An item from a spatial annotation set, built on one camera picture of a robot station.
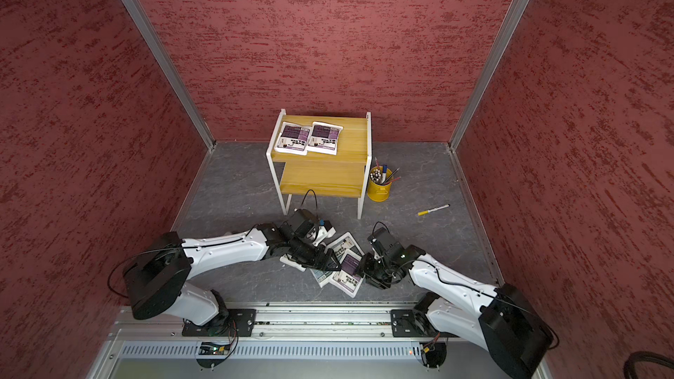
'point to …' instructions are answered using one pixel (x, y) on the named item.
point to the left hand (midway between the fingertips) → (330, 272)
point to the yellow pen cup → (379, 183)
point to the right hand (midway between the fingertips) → (358, 282)
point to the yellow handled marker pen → (424, 212)
